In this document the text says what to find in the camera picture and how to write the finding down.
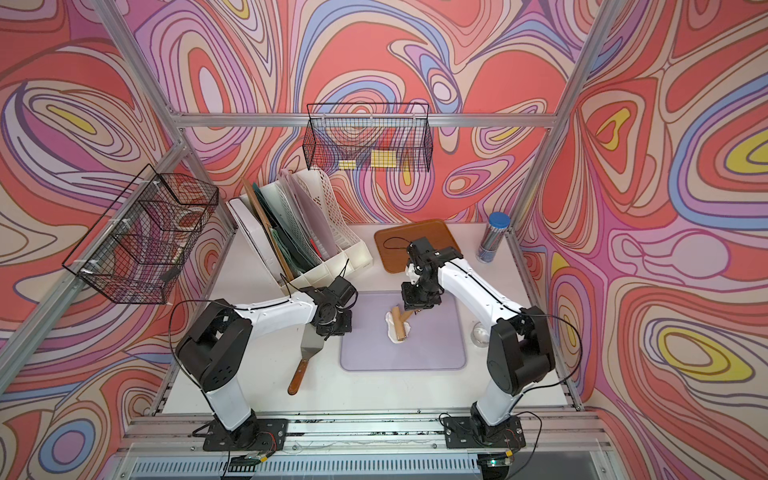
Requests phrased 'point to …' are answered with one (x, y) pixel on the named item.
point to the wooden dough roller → (399, 320)
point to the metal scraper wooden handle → (312, 342)
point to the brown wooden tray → (393, 242)
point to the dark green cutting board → (303, 254)
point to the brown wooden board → (267, 231)
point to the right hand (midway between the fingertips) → (414, 314)
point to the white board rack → (341, 263)
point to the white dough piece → (392, 333)
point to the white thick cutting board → (239, 206)
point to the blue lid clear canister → (497, 225)
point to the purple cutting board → (436, 339)
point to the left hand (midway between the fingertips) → (350, 330)
